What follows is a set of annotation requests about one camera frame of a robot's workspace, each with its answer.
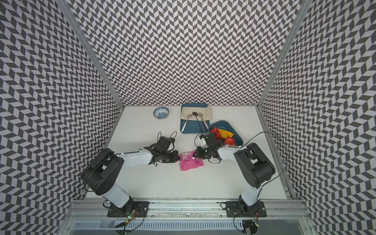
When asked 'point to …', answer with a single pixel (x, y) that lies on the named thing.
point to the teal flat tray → (189, 126)
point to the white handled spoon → (188, 116)
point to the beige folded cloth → (206, 111)
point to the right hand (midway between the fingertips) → (193, 157)
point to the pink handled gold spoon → (200, 114)
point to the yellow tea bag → (225, 134)
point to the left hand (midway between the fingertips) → (179, 159)
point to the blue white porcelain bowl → (161, 113)
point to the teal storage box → (225, 125)
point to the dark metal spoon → (195, 113)
